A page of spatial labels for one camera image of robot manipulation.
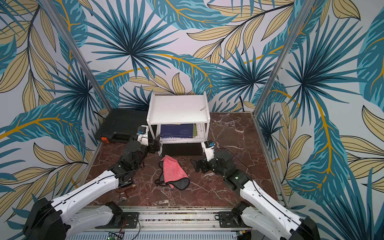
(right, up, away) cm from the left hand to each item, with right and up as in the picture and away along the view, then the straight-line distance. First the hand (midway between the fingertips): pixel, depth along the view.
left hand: (152, 135), depth 78 cm
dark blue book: (+12, +2, +6) cm, 14 cm away
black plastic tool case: (-30, +6, +29) cm, 42 cm away
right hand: (+24, -10, -2) cm, 26 cm away
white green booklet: (+24, +2, +8) cm, 26 cm away
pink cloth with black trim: (+9, -23, +8) cm, 26 cm away
